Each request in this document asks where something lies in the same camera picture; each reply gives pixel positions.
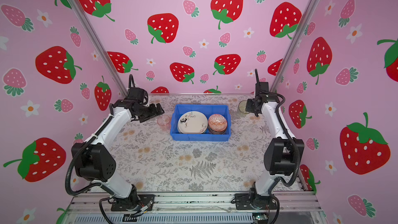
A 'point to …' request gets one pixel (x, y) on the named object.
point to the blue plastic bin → (179, 109)
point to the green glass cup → (241, 107)
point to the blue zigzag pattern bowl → (217, 123)
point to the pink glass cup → (164, 121)
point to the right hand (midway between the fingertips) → (250, 106)
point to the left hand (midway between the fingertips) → (158, 112)
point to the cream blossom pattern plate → (192, 122)
